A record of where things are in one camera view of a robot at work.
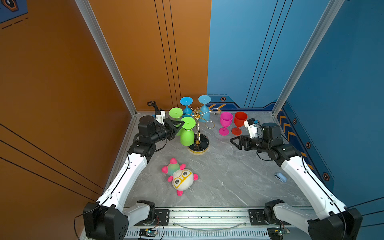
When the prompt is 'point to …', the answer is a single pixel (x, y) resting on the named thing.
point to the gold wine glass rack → (201, 141)
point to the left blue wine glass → (187, 101)
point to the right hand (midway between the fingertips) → (234, 139)
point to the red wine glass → (239, 118)
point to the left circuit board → (147, 232)
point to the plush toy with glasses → (182, 179)
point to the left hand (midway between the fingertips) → (185, 120)
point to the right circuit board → (275, 233)
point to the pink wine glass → (226, 119)
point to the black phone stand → (153, 103)
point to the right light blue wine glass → (205, 99)
